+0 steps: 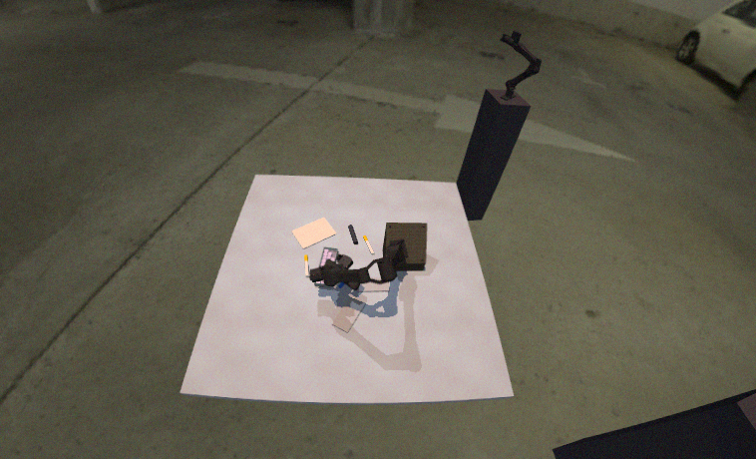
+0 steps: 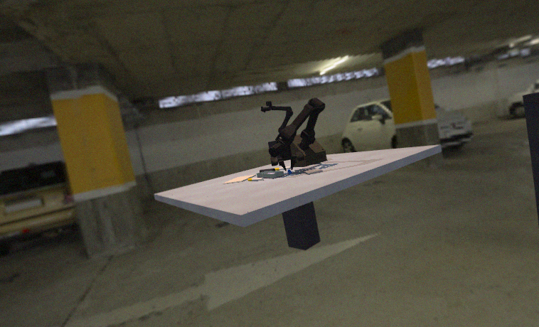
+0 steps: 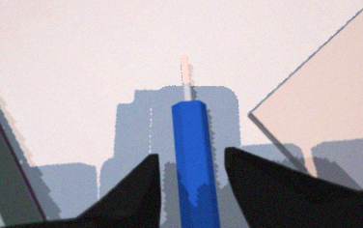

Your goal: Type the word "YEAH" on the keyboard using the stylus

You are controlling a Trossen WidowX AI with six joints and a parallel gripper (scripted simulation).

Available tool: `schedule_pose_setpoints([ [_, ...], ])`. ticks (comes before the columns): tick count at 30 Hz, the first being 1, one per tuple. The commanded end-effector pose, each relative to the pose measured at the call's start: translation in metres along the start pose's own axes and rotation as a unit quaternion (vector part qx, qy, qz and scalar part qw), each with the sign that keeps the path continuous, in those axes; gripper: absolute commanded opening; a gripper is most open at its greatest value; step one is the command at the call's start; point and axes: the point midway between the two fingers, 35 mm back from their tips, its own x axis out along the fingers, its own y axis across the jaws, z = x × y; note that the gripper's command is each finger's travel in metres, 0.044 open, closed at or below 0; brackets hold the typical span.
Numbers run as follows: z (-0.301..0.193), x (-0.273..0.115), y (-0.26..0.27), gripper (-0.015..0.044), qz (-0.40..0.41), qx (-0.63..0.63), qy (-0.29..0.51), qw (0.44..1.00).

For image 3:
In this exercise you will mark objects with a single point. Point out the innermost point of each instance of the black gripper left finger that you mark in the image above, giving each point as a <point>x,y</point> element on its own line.
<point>135,202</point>

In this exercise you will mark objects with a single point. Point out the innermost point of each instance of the blue stylus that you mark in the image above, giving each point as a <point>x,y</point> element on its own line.
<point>196,183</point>

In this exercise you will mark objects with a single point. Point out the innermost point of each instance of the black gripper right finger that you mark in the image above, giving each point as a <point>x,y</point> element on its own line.
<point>272,195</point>

